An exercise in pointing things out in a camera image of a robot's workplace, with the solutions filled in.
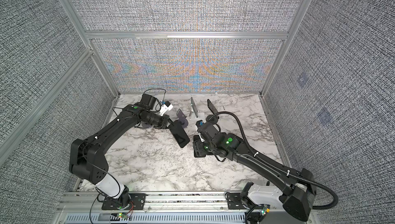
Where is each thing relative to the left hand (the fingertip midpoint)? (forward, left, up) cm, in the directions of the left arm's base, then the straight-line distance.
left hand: (175, 126), depth 80 cm
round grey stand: (+15, -3, -13) cm, 20 cm away
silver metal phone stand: (+16, -11, -6) cm, 20 cm away
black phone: (-2, -2, -3) cm, 4 cm away
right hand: (-10, -12, -2) cm, 16 cm away
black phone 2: (+1, -11, -16) cm, 20 cm away
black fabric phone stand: (+15, -24, -16) cm, 33 cm away
